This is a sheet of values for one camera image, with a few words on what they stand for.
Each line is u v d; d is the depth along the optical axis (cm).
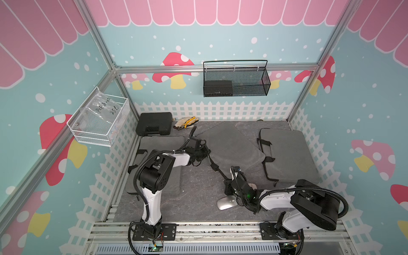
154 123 114
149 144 105
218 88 89
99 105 73
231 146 103
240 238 74
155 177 53
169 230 75
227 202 83
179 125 116
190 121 120
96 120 73
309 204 45
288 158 97
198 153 89
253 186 87
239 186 65
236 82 93
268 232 74
